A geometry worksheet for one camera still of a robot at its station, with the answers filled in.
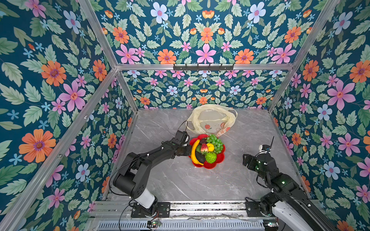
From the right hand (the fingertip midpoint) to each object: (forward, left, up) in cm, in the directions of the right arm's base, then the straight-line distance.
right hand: (251, 156), depth 79 cm
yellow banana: (+4, +33, -6) cm, 34 cm away
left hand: (+8, +34, -7) cm, 36 cm away
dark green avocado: (+7, +30, -6) cm, 31 cm away
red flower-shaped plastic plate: (+4, +16, -9) cm, 19 cm away
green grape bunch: (+10, +17, -5) cm, 20 cm away
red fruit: (+7, +26, -3) cm, 27 cm away
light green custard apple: (+2, +22, -6) cm, 23 cm away
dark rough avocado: (+2, +29, -7) cm, 30 cm away
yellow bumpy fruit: (+9, +22, -6) cm, 25 cm away
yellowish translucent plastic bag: (+40, +20, -8) cm, 45 cm away
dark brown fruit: (+14, +27, -7) cm, 31 cm away
